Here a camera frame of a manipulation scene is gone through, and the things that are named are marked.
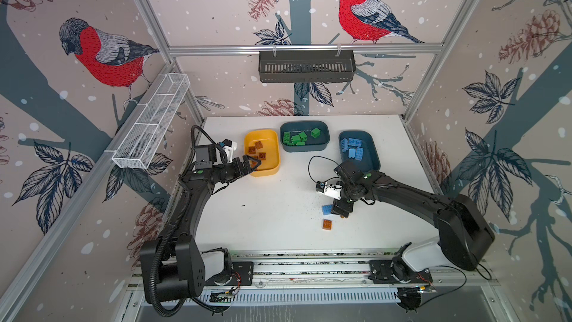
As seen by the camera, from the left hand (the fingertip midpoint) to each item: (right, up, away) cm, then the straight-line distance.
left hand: (252, 166), depth 80 cm
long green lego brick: (+12, +10, +30) cm, 34 cm away
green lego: (+21, +11, +30) cm, 38 cm away
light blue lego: (+48, +3, +24) cm, 54 cm away
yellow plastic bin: (0, +7, +30) cm, 31 cm away
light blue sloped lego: (+43, +3, +24) cm, 49 cm away
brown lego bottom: (+28, -23, +3) cm, 37 cm away
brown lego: (-2, +6, +29) cm, 30 cm away
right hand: (+31, -15, +6) cm, 35 cm away
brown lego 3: (+1, +2, +23) cm, 23 cm away
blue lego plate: (+41, +7, +27) cm, 49 cm away
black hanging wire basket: (+22, +44, +24) cm, 55 cm away
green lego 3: (+27, +13, +32) cm, 44 cm away
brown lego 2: (-5, +4, +26) cm, 26 cm away
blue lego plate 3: (+29, -18, +7) cm, 35 cm away
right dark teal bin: (+52, 0, +23) cm, 57 cm away
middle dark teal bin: (+17, +15, +34) cm, 41 cm away
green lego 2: (+17, +9, +30) cm, 36 cm away
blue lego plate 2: (+46, +8, +29) cm, 55 cm away
